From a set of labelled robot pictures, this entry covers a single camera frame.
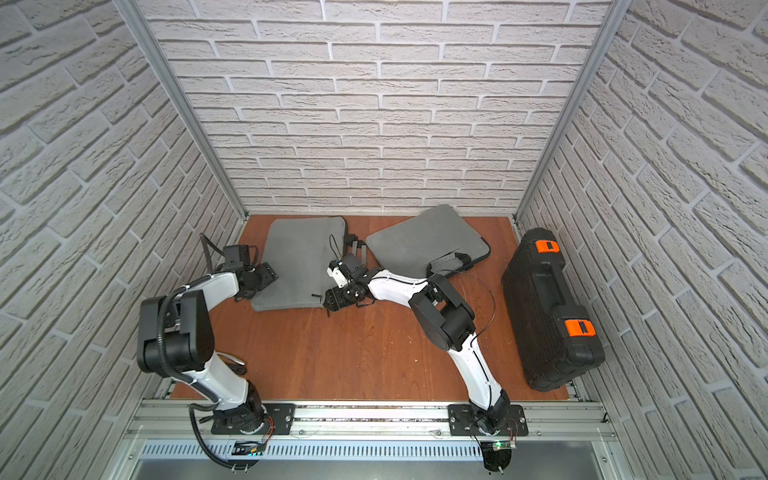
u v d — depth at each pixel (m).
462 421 0.74
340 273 0.81
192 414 0.69
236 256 0.75
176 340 0.48
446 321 0.54
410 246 1.06
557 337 0.63
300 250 1.08
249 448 0.72
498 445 0.71
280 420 0.73
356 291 0.72
